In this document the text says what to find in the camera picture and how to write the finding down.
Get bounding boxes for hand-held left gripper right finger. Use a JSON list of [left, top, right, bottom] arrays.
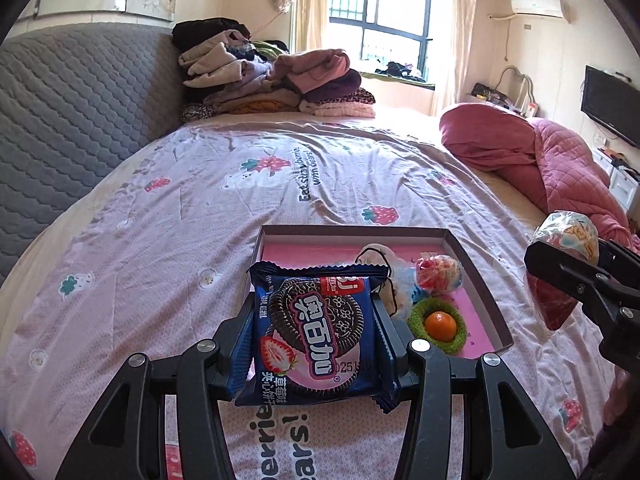
[[371, 297, 576, 480]]

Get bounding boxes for dark bag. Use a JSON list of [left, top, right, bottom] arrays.
[[472, 82, 509, 106]]

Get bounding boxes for strawberry printed bedsheet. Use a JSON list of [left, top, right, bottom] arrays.
[[0, 110, 621, 480]]

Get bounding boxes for blue cookie packet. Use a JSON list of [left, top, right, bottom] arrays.
[[234, 260, 399, 414]]

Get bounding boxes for white air conditioner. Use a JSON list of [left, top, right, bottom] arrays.
[[510, 0, 571, 24]]

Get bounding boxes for shallow grey cardboard box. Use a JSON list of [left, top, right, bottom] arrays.
[[245, 225, 515, 361]]

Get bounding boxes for grey quilted headboard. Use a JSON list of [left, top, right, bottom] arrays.
[[0, 22, 188, 286]]

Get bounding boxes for pink quilt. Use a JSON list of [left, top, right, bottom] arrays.
[[439, 102, 640, 242]]

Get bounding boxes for barred window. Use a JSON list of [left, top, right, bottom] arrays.
[[327, 0, 436, 86]]

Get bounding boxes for person's right hand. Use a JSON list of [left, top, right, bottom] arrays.
[[602, 367, 640, 427]]

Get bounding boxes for cream curtain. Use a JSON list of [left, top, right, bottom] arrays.
[[432, 0, 479, 116], [272, 0, 331, 56]]

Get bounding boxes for toy egg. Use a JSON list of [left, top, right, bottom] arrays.
[[414, 255, 464, 295], [530, 211, 600, 334]]

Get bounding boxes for white drawer cabinet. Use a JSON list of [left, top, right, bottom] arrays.
[[590, 147, 640, 209]]

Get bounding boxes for air conditioner pipe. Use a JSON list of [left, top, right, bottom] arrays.
[[489, 12, 516, 62]]

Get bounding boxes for grey hose loop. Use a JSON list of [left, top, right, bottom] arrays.
[[500, 65, 536, 111]]

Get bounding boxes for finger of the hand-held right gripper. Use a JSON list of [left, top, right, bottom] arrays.
[[597, 240, 640, 287], [524, 241, 640, 322]]

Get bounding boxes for white cloth with black cord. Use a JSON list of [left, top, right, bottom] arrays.
[[356, 243, 419, 319]]

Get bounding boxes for black television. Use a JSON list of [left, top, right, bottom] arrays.
[[580, 65, 640, 149]]

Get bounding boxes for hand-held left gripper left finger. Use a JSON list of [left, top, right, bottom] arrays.
[[55, 304, 256, 480]]

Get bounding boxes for green fuzzy ring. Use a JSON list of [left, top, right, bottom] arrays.
[[406, 297, 469, 356]]

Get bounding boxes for pile of folded clothes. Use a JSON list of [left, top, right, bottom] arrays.
[[172, 17, 377, 123]]

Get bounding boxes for dark clothes on windowsill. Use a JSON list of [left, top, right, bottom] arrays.
[[375, 61, 427, 84]]

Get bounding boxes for orange tangerine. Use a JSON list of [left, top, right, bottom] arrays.
[[425, 311, 459, 340]]

